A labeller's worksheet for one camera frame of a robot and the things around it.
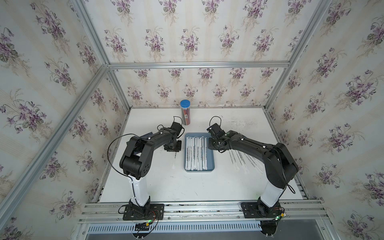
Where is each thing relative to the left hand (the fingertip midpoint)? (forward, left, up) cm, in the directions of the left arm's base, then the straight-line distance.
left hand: (177, 150), depth 97 cm
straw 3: (-3, -9, +2) cm, 10 cm away
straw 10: (-9, -41, +2) cm, 42 cm away
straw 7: (-3, -17, +2) cm, 17 cm away
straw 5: (-3, -12, +2) cm, 12 cm away
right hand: (0, -22, +7) cm, 23 cm away
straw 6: (-3, -14, +2) cm, 14 cm away
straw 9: (-4, -35, +2) cm, 35 cm away
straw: (-7, +2, 0) cm, 7 cm away
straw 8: (-4, -18, +2) cm, 19 cm away
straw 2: (-3, -7, +2) cm, 8 cm away
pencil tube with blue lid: (+21, -5, +18) cm, 28 cm away
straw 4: (-3, -11, +2) cm, 11 cm away
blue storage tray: (-10, -21, +2) cm, 24 cm away
